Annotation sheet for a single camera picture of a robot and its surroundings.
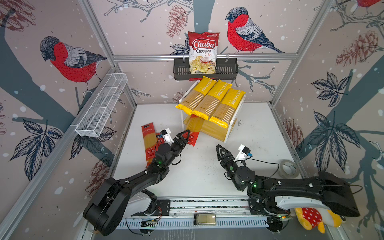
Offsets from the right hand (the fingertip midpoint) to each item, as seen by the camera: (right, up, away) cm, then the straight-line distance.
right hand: (214, 151), depth 71 cm
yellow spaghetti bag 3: (+6, +20, -1) cm, 21 cm away
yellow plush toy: (+43, -29, -6) cm, 52 cm away
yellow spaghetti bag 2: (-5, +21, -1) cm, 22 cm away
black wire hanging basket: (+11, +48, +23) cm, 54 cm away
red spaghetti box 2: (-10, +12, +14) cm, 21 cm away
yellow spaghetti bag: (-9, +28, +5) cm, 30 cm away
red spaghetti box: (-38, +1, +21) cm, 44 cm away
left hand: (-13, +8, +5) cm, 16 cm away
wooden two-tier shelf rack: (+7, +14, -4) cm, 16 cm away
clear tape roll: (+46, -14, +15) cm, 50 cm away
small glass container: (-5, -30, -4) cm, 31 cm away
